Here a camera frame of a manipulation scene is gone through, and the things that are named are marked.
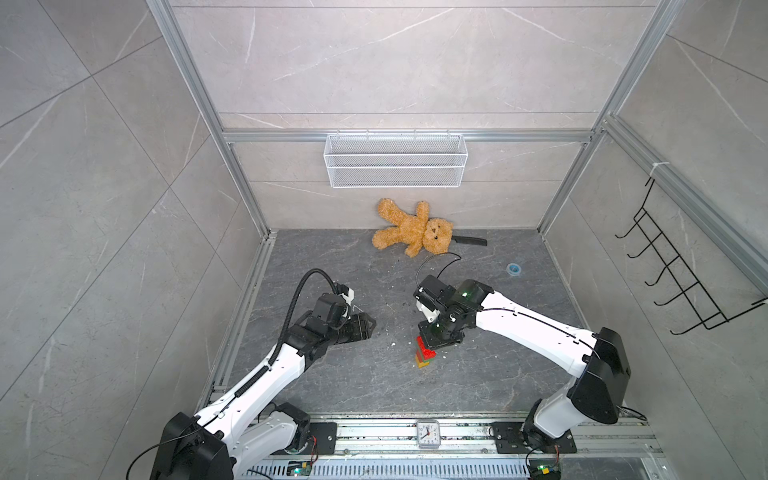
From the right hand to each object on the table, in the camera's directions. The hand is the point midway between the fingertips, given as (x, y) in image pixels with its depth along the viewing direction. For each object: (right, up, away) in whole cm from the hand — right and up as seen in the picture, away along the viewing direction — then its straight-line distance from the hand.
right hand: (430, 344), depth 77 cm
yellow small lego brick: (-1, -8, +8) cm, 11 cm away
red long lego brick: (-1, -2, 0) cm, 2 cm away
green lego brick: (-1, -5, +3) cm, 6 cm away
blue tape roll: (+35, +18, +31) cm, 50 cm away
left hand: (-16, +5, +4) cm, 17 cm away
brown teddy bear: (-2, +32, +34) cm, 47 cm away
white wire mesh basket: (-9, +56, +24) cm, 62 cm away
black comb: (+22, +30, +42) cm, 56 cm away
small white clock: (-1, -21, -4) cm, 21 cm away
